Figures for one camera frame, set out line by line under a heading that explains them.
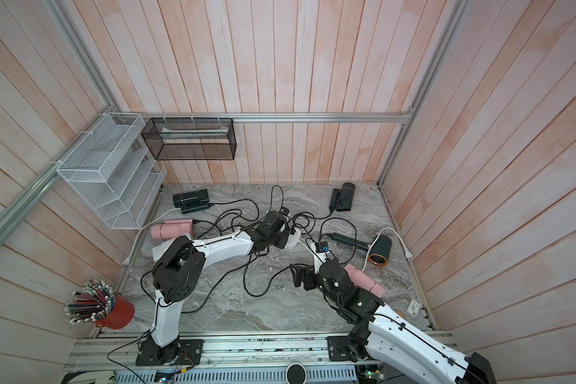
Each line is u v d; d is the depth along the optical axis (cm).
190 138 102
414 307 82
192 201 108
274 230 75
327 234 101
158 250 92
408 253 98
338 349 73
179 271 51
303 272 68
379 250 92
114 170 73
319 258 69
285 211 85
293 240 97
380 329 51
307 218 107
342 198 110
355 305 55
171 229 98
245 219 104
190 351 73
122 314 82
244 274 90
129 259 98
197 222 105
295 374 66
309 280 68
